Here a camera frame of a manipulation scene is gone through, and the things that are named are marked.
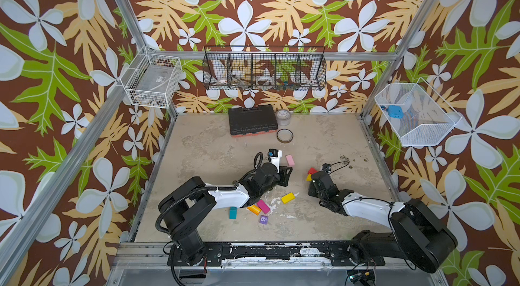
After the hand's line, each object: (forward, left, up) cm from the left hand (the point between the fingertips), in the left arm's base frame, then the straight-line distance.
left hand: (291, 166), depth 84 cm
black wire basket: (+45, +11, +18) cm, 49 cm away
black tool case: (+34, +18, -9) cm, 39 cm away
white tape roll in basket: (+41, +11, +13) cm, 44 cm away
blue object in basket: (+20, -46, +13) cm, 52 cm away
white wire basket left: (+30, +60, +20) cm, 71 cm away
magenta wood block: (-13, +11, -13) cm, 21 cm away
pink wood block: (+10, -2, -11) cm, 15 cm away
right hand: (-2, -11, -12) cm, 16 cm away
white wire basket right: (+16, -52, +16) cm, 57 cm away
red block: (+4, -12, -11) cm, 17 cm away
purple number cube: (-18, +11, -12) cm, 24 cm away
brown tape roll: (+27, -1, -13) cm, 30 cm away
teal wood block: (-15, +24, -13) cm, 31 cm away
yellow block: (-9, 0, -13) cm, 16 cm away
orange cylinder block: (-14, +15, -12) cm, 24 cm away
